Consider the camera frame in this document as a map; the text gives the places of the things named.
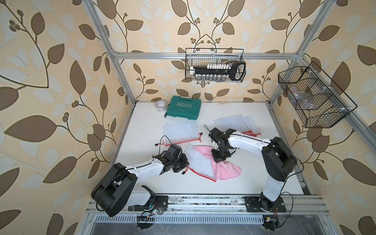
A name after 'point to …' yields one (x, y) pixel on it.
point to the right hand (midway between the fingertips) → (216, 160)
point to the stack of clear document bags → (179, 131)
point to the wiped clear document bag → (244, 124)
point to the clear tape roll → (161, 105)
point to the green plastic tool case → (178, 106)
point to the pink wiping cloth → (224, 170)
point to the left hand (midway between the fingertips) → (189, 161)
